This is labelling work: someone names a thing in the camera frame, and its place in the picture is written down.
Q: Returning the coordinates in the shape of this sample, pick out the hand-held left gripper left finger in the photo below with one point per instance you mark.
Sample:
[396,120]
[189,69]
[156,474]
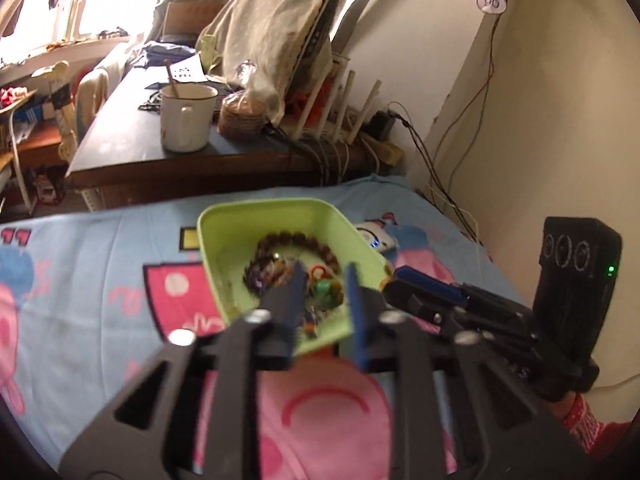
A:
[295,290]

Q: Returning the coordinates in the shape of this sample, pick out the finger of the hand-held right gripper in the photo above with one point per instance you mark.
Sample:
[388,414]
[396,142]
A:
[415,302]
[425,280]

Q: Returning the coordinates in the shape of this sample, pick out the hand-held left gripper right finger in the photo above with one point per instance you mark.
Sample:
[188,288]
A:
[354,310]

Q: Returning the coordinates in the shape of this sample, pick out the green plastic basket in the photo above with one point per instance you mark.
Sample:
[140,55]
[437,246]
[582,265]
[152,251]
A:
[235,230]

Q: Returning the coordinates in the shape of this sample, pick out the person's right forearm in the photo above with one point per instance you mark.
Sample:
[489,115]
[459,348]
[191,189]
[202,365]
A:
[587,422]

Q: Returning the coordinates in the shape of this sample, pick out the white device with blue light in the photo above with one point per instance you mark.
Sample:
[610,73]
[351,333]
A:
[372,237]

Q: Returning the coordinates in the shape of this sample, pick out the yellowed power strip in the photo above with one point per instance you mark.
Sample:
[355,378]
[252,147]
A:
[385,151]

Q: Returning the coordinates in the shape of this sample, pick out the black power adapter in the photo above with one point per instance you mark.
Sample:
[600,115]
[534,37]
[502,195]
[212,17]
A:
[384,124]

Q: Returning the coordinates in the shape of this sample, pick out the clear bag of snacks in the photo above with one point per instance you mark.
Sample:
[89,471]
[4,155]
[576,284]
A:
[242,117]

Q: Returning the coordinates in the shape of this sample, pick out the white router with antennas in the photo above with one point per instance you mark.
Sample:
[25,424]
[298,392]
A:
[370,101]

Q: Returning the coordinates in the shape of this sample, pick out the white enamel mug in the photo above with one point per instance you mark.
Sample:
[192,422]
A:
[185,125]

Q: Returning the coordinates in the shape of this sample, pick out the cartoon pig printed blanket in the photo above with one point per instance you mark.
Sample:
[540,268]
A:
[75,310]

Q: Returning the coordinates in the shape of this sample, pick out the dark wooden desk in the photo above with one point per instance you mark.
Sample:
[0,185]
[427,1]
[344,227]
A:
[120,145]

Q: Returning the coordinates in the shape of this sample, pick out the white paper sheet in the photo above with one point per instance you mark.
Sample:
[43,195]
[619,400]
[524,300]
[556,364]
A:
[187,72]

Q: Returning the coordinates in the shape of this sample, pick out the wooden stick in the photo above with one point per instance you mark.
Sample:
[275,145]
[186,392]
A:
[172,80]

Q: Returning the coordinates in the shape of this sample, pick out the black monitor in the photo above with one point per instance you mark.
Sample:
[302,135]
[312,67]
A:
[320,40]

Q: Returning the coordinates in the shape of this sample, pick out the pale green bag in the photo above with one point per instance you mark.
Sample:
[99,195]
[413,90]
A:
[207,52]

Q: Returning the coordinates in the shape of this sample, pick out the beige towel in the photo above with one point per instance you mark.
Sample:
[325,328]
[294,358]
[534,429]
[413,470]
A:
[280,25]

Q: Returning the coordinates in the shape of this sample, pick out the blue cloth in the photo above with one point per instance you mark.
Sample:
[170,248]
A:
[160,52]

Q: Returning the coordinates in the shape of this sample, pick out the white cloth-covered chair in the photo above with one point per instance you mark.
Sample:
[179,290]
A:
[92,90]

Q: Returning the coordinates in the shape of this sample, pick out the cardboard box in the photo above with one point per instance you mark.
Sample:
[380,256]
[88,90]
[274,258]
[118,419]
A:
[190,17]

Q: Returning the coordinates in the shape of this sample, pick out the cream upright toy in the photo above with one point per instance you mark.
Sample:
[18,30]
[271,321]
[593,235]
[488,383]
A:
[62,110]

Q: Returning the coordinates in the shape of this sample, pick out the window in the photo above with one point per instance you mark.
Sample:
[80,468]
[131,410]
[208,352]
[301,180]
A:
[100,15]

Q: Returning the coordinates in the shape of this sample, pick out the round wall hook sticker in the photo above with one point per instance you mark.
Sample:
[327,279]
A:
[491,1]

